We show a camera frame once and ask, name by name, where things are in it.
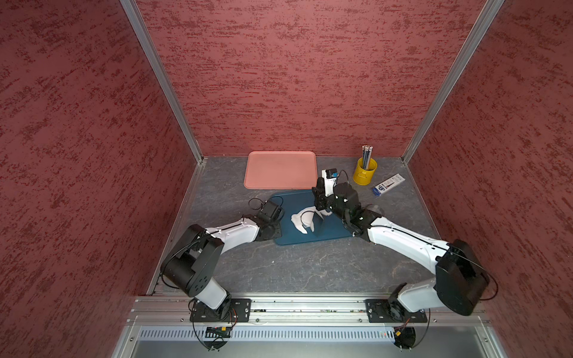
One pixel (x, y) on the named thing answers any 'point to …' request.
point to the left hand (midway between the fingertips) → (274, 235)
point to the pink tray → (281, 170)
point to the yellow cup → (362, 177)
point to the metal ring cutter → (375, 209)
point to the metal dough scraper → (318, 221)
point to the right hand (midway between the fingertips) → (313, 192)
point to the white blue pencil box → (387, 184)
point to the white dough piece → (305, 217)
